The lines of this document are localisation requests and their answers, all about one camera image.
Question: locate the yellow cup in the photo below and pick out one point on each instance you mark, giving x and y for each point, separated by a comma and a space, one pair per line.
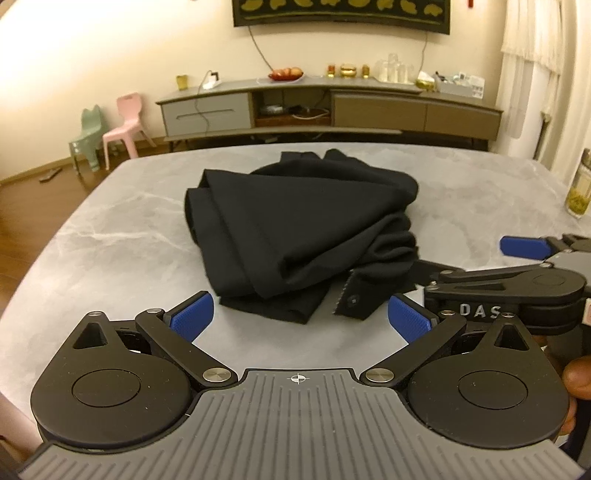
182, 83

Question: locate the black pants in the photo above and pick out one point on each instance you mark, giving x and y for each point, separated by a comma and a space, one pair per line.
295, 221

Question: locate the green plastic chair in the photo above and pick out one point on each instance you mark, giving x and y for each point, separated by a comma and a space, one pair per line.
90, 134

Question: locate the red plate of fruit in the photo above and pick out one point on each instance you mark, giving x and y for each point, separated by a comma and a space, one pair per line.
286, 74

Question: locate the person's right hand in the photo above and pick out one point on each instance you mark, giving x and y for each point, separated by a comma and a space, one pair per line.
578, 378

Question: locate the long grey-brown TV cabinet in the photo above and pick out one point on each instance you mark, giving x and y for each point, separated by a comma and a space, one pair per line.
378, 113

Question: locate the clear glasses on tray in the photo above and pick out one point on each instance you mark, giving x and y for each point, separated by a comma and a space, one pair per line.
392, 71

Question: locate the golden tissue box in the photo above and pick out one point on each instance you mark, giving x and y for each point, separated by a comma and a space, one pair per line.
425, 83

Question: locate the dark flat object on floor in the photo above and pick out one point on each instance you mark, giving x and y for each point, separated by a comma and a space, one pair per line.
51, 175

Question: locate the glass jar with tea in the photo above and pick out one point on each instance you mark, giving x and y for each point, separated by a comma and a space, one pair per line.
579, 194

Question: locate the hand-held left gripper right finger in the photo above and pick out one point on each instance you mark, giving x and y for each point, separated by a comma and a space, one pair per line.
411, 319

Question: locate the wall-mounted television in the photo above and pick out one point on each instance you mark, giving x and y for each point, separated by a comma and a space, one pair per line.
341, 18

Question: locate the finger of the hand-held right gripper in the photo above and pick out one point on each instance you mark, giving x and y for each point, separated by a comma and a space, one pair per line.
480, 277
524, 247

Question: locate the white standing air conditioner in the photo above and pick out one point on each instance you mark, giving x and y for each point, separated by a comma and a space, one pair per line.
531, 115

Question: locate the white curtain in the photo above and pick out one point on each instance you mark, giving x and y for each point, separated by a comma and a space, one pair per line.
568, 55

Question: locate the white storage box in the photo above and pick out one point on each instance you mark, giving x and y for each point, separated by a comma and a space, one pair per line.
461, 87

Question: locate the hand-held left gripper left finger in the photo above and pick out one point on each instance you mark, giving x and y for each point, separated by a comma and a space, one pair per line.
191, 318

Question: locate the pink plastic chair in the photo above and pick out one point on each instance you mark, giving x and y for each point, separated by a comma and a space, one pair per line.
129, 120

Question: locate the golden bowl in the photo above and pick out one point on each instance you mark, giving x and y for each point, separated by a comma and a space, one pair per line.
348, 71

